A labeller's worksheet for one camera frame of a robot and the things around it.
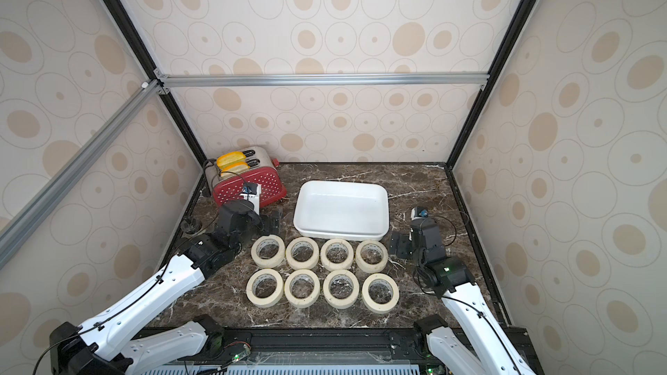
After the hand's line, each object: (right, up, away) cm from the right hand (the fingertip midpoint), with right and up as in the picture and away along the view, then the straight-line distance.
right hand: (404, 237), depth 78 cm
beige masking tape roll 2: (-32, -11, +10) cm, 36 cm away
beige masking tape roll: (-45, -8, +15) cm, 48 cm away
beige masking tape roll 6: (-30, -20, +2) cm, 36 cm away
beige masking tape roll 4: (-8, -9, +14) cm, 19 cm away
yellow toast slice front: (-57, +22, +14) cm, 62 cm away
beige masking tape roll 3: (-20, -9, +15) cm, 27 cm away
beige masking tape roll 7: (-20, -21, +2) cm, 29 cm away
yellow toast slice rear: (-59, +26, +15) cm, 66 cm away
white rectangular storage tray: (-18, +6, +24) cm, 31 cm away
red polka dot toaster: (-48, +21, +18) cm, 56 cm away
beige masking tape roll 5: (-44, -18, +8) cm, 48 cm away
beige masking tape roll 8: (-6, -19, +6) cm, 21 cm away
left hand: (-39, +9, -2) cm, 40 cm away
